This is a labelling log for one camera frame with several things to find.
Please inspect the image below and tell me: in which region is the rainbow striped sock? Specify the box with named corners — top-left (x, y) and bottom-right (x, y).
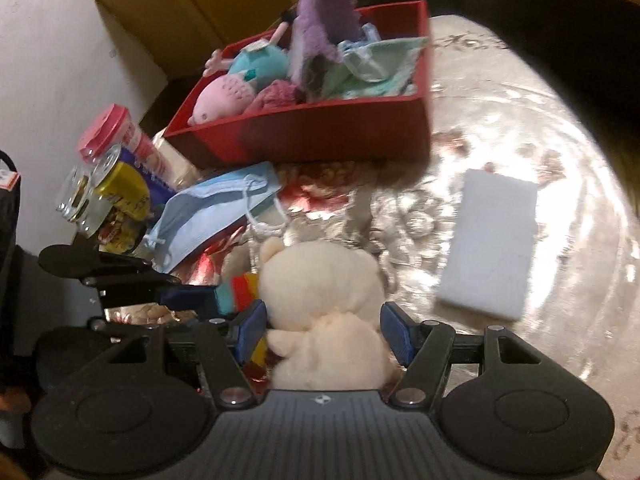
top-left (215, 272), bottom-right (268, 368)

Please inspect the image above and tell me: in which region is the white sponge block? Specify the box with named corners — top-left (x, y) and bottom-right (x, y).
top-left (437, 169), bottom-right (538, 321)

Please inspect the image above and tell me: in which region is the cream teddy bear plush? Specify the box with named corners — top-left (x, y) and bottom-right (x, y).
top-left (258, 237), bottom-right (397, 391)

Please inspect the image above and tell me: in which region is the dark pink knit cloth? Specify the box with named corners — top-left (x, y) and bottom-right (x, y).
top-left (244, 79), bottom-right (304, 114)

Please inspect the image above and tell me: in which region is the pink pig plush toy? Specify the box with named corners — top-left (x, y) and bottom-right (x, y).
top-left (188, 22), bottom-right (290, 126)

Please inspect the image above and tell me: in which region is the light blue towel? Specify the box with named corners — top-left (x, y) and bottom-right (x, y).
top-left (319, 23), bottom-right (428, 100)

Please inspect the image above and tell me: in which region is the purple cloth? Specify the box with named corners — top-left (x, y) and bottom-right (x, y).
top-left (288, 0), bottom-right (364, 91)

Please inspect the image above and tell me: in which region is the yellow drink can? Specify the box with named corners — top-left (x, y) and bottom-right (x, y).
top-left (91, 144), bottom-right (151, 255)

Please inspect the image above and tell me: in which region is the blue face mask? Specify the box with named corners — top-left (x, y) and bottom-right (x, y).
top-left (144, 162), bottom-right (286, 273)

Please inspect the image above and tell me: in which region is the pink lid plastic jar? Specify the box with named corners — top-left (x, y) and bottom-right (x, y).
top-left (77, 104), bottom-right (170, 184)

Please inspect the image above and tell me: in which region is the red cardboard box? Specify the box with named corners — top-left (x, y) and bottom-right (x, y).
top-left (162, 0), bottom-right (433, 168)

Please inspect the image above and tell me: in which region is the wooden cabinet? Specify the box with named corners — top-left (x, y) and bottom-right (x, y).
top-left (96, 0), bottom-right (292, 79)

